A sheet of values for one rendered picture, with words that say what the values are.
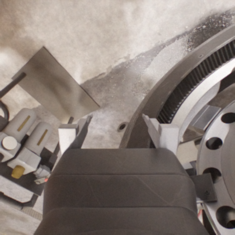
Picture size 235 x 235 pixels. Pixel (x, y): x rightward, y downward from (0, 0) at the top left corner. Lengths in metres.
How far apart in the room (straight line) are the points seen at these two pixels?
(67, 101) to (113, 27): 0.48
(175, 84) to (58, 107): 0.79
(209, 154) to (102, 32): 0.62
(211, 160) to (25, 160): 0.60
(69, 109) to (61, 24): 0.47
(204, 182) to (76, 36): 0.73
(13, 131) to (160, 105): 0.55
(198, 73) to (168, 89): 0.09
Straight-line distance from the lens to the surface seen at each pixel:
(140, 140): 0.33
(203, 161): 0.41
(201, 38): 0.82
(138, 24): 0.77
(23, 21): 0.92
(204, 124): 0.47
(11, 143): 0.69
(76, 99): 0.98
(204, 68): 0.47
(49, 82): 0.98
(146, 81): 0.86
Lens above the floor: 0.76
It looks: 49 degrees down
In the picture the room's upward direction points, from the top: 171 degrees counter-clockwise
